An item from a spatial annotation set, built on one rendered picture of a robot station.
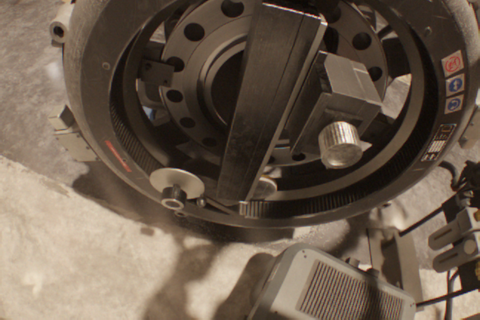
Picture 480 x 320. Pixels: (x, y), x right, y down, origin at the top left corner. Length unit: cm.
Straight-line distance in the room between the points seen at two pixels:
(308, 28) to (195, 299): 83
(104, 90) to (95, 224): 68
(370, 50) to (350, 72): 18
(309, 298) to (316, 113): 56
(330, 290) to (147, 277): 57
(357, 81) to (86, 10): 32
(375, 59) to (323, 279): 56
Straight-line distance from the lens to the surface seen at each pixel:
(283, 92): 31
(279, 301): 70
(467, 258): 102
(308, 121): 27
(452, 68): 40
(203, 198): 54
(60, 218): 106
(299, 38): 28
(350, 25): 45
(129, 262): 95
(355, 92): 28
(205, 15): 43
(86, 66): 38
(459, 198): 107
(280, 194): 67
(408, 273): 135
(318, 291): 75
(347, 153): 27
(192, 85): 51
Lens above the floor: 91
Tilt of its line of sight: 49 degrees down
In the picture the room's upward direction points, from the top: 20 degrees clockwise
